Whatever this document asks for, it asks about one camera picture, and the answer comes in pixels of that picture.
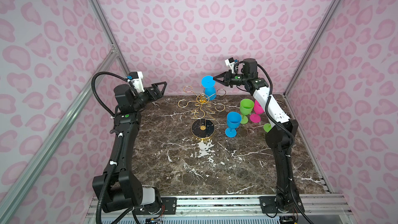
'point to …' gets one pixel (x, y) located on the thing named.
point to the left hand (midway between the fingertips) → (161, 82)
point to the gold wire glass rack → (203, 127)
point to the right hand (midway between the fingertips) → (216, 77)
